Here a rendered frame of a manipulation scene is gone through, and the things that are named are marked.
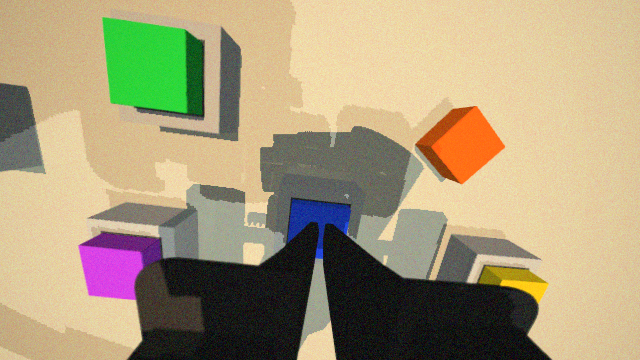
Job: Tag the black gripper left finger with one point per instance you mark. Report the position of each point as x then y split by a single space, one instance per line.
232 298

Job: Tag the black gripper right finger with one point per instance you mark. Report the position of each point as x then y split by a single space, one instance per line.
373 310

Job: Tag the green button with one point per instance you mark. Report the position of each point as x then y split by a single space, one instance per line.
170 72

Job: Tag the orange cube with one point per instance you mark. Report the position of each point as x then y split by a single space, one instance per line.
460 144

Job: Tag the red button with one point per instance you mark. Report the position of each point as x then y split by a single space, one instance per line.
18 144

